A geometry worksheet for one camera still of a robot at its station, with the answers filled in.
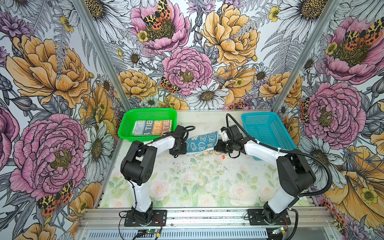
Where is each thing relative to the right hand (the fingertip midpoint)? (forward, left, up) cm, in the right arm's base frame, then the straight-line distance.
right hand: (215, 151), depth 90 cm
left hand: (+2, +21, -6) cm, 22 cm away
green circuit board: (-37, +33, -7) cm, 50 cm away
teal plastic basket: (+24, -42, -8) cm, 49 cm away
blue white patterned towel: (+10, +8, -4) cm, 13 cm away
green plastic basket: (+23, +59, -1) cm, 64 cm away
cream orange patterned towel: (+22, +40, -2) cm, 46 cm away
